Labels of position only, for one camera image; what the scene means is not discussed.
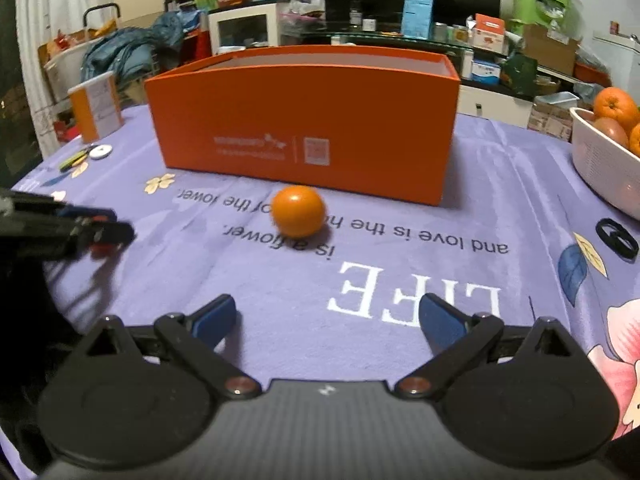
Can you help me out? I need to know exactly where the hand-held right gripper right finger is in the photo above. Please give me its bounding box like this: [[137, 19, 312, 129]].
[[394, 294, 586, 400]]

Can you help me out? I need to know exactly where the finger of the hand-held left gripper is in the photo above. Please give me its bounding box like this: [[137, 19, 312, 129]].
[[0, 220, 137, 261], [0, 187, 119, 226]]

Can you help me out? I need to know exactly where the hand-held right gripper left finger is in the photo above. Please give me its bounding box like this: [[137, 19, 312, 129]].
[[75, 294, 262, 400]]

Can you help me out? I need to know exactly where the orange tomato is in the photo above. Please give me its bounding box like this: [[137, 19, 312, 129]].
[[271, 185, 327, 239]]

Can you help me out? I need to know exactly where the orange cardboard box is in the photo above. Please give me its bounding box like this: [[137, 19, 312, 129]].
[[145, 44, 461, 206]]

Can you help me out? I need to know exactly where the purple floral tablecloth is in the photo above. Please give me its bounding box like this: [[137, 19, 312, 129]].
[[10, 102, 640, 476]]

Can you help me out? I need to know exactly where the orange and white canister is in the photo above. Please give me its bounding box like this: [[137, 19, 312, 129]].
[[67, 71, 125, 144]]

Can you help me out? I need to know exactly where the blue puffer jacket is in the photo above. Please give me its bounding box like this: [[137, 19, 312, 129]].
[[81, 11, 189, 84]]

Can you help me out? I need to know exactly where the white fruit bowl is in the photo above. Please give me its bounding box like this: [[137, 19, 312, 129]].
[[570, 106, 640, 222]]

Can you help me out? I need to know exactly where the clear plastic storage box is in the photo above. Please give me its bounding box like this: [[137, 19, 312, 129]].
[[529, 91, 581, 142]]

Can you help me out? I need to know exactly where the white glass-door cabinet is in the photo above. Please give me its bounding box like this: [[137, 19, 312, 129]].
[[207, 2, 282, 57]]

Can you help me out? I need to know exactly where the brown round fruit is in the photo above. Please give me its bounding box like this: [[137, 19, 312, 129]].
[[592, 117, 629, 150]]

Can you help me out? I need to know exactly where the dark green bag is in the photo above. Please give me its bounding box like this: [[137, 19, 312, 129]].
[[500, 52, 539, 99]]

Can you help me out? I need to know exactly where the orange and white carton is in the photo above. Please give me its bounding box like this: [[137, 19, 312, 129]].
[[472, 14, 506, 54]]

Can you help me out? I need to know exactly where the brown cardboard box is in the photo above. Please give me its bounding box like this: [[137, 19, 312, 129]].
[[522, 25, 582, 77]]

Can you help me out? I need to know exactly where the light blue box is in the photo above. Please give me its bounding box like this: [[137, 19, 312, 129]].
[[402, 0, 434, 40]]

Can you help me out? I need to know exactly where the white chest freezer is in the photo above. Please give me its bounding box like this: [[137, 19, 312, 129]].
[[592, 31, 640, 87]]

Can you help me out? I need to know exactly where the black ring clip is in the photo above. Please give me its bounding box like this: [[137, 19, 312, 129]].
[[596, 218, 639, 260]]

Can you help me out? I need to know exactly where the black cart handle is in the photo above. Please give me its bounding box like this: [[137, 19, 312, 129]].
[[82, 3, 122, 37]]

